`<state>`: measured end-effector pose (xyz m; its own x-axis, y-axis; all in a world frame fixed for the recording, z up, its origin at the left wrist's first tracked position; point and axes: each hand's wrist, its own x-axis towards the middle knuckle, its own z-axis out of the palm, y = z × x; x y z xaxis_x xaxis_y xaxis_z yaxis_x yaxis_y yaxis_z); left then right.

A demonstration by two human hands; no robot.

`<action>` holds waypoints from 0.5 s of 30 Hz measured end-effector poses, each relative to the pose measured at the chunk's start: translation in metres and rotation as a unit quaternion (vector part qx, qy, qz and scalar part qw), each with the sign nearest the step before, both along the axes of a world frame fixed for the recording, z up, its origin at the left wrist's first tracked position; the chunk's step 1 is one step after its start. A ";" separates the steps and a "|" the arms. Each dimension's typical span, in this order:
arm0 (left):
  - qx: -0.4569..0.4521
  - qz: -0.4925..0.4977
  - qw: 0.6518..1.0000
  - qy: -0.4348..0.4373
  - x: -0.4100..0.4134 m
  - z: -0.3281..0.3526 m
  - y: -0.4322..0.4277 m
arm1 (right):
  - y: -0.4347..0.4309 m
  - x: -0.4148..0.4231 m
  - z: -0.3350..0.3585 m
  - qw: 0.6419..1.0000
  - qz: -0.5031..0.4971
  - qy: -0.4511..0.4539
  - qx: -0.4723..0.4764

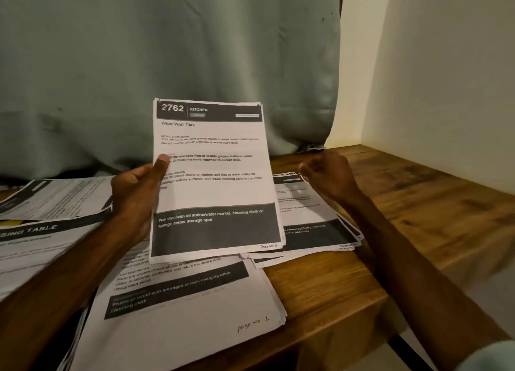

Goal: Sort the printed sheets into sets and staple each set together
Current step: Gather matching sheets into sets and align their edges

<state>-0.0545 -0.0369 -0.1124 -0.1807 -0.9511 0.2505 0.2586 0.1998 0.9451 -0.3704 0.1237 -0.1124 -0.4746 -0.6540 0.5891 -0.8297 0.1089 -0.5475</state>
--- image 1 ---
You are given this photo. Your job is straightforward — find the person's left hand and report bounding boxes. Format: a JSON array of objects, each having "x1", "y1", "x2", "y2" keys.
[{"x1": 110, "y1": 153, "x2": 172, "y2": 243}]

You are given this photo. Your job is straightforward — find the person's right hand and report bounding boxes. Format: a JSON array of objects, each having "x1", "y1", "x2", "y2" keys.
[{"x1": 298, "y1": 149, "x2": 363, "y2": 207}]

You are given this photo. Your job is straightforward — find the Wipe Wall Tiles paper stack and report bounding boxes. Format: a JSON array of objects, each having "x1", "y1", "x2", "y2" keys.
[{"x1": 149, "y1": 98, "x2": 283, "y2": 263}]

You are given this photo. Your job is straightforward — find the single sheet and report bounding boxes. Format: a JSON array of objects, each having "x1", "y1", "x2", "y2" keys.
[{"x1": 0, "y1": 176, "x2": 115, "y2": 221}]

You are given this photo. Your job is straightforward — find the person's left forearm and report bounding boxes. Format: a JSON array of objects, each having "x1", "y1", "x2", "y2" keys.
[{"x1": 0, "y1": 222, "x2": 142, "y2": 371}]

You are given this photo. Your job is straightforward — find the person's right forearm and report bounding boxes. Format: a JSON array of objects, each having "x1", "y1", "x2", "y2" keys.
[{"x1": 342, "y1": 193, "x2": 512, "y2": 371}]

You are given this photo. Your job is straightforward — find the pale green curtain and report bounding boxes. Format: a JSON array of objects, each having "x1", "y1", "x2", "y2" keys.
[{"x1": 0, "y1": 0, "x2": 347, "y2": 183}]

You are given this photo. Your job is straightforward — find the black bar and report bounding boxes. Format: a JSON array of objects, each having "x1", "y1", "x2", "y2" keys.
[{"x1": 388, "y1": 338, "x2": 431, "y2": 371}]

